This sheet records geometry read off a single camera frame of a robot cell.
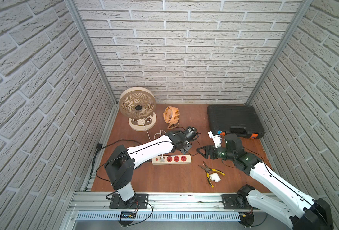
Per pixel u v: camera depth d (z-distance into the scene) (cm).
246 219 69
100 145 98
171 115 97
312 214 38
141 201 73
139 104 86
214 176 81
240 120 101
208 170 83
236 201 73
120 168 43
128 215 71
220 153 65
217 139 69
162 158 84
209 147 66
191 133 64
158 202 75
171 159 86
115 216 70
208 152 67
